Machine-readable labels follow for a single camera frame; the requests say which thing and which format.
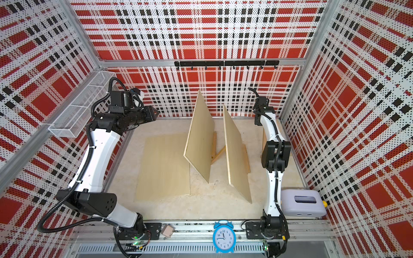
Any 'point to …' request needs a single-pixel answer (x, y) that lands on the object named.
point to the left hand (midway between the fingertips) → (158, 113)
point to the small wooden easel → (263, 148)
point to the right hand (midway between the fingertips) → (267, 120)
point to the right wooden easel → (246, 167)
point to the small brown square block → (167, 230)
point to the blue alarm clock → (224, 236)
